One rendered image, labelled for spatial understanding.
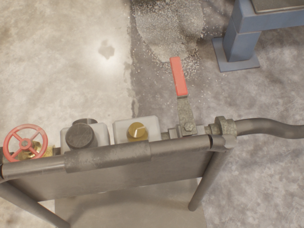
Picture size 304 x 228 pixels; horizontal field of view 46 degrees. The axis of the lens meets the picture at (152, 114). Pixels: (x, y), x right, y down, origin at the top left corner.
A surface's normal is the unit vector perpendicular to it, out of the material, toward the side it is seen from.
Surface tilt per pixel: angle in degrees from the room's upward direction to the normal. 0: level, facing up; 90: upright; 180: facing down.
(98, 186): 90
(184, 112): 0
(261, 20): 90
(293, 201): 0
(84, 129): 0
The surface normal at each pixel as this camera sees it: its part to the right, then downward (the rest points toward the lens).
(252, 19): 0.15, 0.90
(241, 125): -0.09, -0.15
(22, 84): 0.00, -0.42
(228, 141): 0.21, -0.37
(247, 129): 0.06, 0.34
